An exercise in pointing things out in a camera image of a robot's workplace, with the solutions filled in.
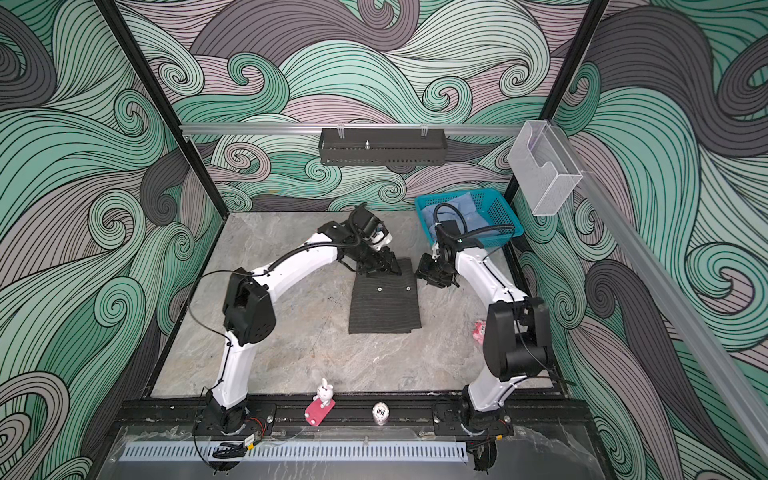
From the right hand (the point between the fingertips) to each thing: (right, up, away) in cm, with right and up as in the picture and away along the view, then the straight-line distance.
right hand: (421, 275), depth 89 cm
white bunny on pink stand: (-27, -30, -17) cm, 43 cm away
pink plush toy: (+17, -16, -3) cm, 23 cm away
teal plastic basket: (+33, +25, +28) cm, 49 cm away
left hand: (-7, +2, -5) cm, 9 cm away
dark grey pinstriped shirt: (-11, -9, +4) cm, 15 cm away
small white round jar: (-12, -30, -19) cm, 38 cm away
